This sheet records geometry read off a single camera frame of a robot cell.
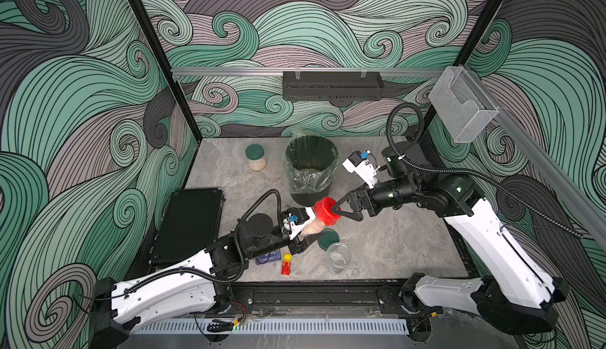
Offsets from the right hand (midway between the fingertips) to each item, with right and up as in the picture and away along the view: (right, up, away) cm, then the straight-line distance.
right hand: (339, 206), depth 57 cm
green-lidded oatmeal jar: (-29, +13, +43) cm, 54 cm away
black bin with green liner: (-5, +10, +41) cm, 42 cm away
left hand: (-5, -4, +6) cm, 9 cm away
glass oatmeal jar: (+4, -23, +25) cm, 34 cm away
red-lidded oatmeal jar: (-4, 0, -2) cm, 5 cm away
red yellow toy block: (-15, -26, +21) cm, 36 cm away
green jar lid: (+1, -18, +30) cm, 36 cm away
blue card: (-19, -23, +24) cm, 38 cm away
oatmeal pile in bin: (-5, +7, +19) cm, 21 cm away
